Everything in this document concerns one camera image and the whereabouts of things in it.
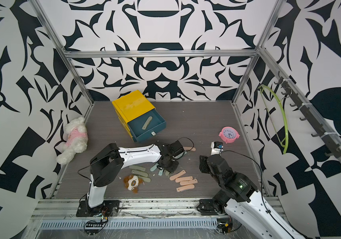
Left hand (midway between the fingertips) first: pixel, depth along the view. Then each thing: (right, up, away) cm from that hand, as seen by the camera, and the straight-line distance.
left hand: (172, 166), depth 87 cm
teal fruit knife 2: (-7, -3, -3) cm, 8 cm away
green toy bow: (+51, +17, -16) cm, 56 cm away
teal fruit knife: (-11, -1, -1) cm, 11 cm away
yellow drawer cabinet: (-23, +34, -6) cm, 41 cm away
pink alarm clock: (+37, +17, +12) cm, 43 cm away
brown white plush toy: (-22, -6, -8) cm, 24 cm away
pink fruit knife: (+6, -6, -4) cm, 9 cm away
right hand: (+14, +9, -13) cm, 21 cm away
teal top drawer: (-15, +24, 0) cm, 28 cm away
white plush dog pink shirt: (-53, +15, -4) cm, 55 cm away
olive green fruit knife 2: (-15, -6, -4) cm, 17 cm away
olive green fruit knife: (-19, -3, -2) cm, 19 cm away
